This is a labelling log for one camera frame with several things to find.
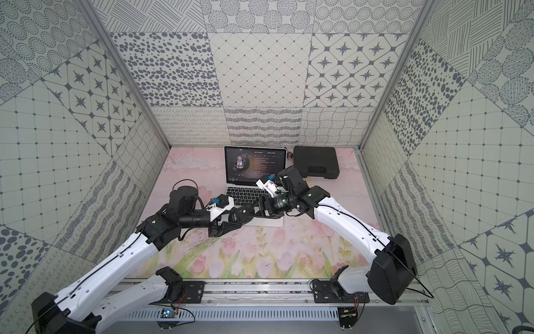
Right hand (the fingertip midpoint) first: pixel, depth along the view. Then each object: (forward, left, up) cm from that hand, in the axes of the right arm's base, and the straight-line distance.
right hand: (253, 217), depth 70 cm
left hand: (+1, +6, +2) cm, 6 cm away
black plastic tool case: (+42, -29, -18) cm, 54 cm away
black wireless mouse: (-1, +4, +2) cm, 5 cm away
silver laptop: (+32, +9, -11) cm, 35 cm away
